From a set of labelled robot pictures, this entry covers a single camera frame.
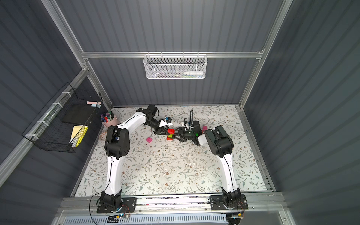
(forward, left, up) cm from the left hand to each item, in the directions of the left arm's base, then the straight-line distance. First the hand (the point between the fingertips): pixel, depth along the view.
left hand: (166, 130), depth 97 cm
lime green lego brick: (-4, -3, 0) cm, 5 cm away
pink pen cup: (+6, +40, +5) cm, 41 cm away
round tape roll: (0, +48, -7) cm, 48 cm away
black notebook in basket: (-4, +47, +22) cm, 52 cm away
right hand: (-2, -5, -3) cm, 6 cm away
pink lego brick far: (+6, -28, -6) cm, 30 cm away
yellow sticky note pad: (-21, +36, +27) cm, 49 cm away
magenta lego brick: (-4, +13, -6) cm, 15 cm away
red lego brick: (-3, -4, +3) cm, 5 cm away
